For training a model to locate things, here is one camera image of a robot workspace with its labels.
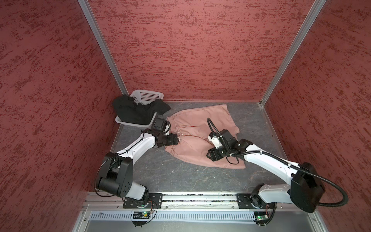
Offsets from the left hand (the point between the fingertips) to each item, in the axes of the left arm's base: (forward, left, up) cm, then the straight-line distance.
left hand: (172, 143), depth 88 cm
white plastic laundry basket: (+44, +29, -1) cm, 52 cm away
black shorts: (+24, +24, 0) cm, 34 cm away
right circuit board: (-37, -47, -7) cm, 60 cm away
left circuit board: (-36, +12, -7) cm, 39 cm away
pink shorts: (+22, -31, -8) cm, 39 cm away
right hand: (-9, -24, +1) cm, 25 cm away
